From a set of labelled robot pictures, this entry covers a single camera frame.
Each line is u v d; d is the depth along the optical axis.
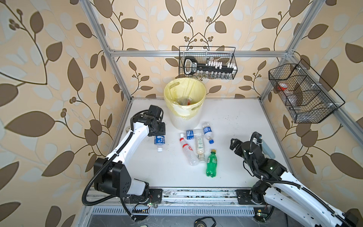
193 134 0.94
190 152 0.86
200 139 0.90
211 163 0.81
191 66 0.84
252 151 0.55
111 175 0.41
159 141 0.77
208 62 0.81
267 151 0.86
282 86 0.81
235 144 0.70
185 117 0.84
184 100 0.97
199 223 0.65
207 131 0.95
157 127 0.68
